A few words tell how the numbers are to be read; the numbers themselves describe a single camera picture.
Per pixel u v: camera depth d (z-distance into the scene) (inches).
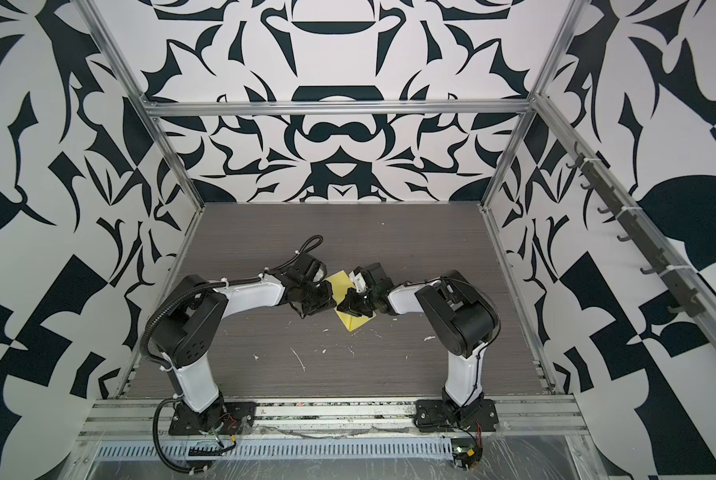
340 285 39.0
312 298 32.0
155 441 27.0
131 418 29.9
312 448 26.8
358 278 36.0
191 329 18.9
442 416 29.1
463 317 20.1
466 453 28.0
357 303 33.3
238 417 28.9
